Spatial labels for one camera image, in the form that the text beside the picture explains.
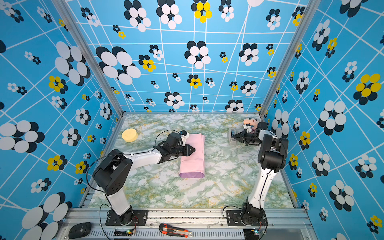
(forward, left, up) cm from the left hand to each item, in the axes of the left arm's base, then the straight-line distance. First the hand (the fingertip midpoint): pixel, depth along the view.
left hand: (195, 149), depth 90 cm
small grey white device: (+9, -24, -4) cm, 26 cm away
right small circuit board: (-40, -27, -9) cm, 49 cm away
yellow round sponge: (+15, +47, -6) cm, 49 cm away
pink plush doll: (+24, -40, 0) cm, 47 cm away
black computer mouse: (-40, +54, -6) cm, 67 cm away
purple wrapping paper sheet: (-10, +1, -1) cm, 10 cm away
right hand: (+12, -27, -3) cm, 29 cm away
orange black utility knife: (-39, +13, -7) cm, 42 cm away
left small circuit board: (-40, +35, -11) cm, 55 cm away
